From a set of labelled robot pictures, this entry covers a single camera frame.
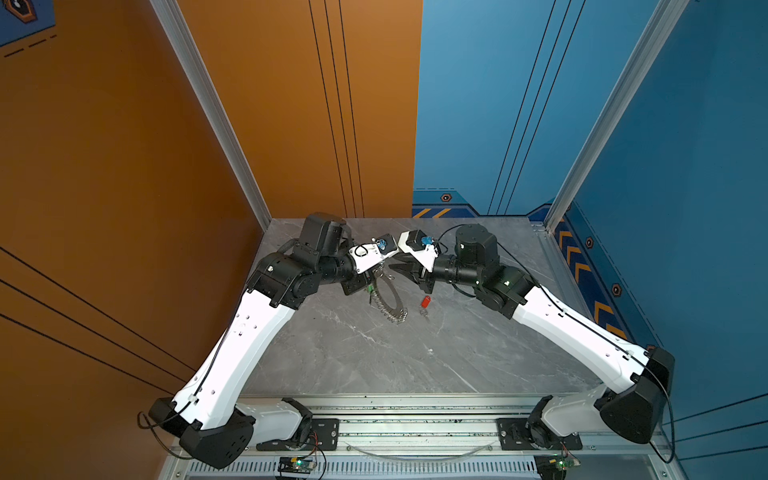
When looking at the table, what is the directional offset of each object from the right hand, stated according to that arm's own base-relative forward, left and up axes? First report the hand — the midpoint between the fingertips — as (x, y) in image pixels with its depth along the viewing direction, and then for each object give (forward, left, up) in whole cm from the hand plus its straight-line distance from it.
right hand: (393, 258), depth 66 cm
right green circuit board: (-34, -40, -35) cm, 63 cm away
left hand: (+1, +4, 0) cm, 4 cm away
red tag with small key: (+8, -10, -34) cm, 36 cm away
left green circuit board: (-34, +24, -36) cm, 55 cm away
